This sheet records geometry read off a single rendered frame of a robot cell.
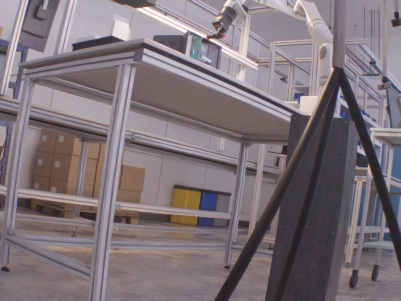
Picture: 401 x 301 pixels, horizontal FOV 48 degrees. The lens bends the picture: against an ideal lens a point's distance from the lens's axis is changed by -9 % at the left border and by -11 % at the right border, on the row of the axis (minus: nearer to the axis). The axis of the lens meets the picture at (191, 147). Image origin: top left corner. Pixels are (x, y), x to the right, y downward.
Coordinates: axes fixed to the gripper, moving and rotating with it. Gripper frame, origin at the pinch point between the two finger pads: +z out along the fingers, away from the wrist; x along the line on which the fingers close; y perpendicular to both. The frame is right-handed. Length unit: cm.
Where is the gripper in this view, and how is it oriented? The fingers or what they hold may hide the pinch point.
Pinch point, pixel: (217, 37)
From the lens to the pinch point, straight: 211.7
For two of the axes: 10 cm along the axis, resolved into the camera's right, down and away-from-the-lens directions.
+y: -7.5, -0.4, 6.6
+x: -5.1, -6.1, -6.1
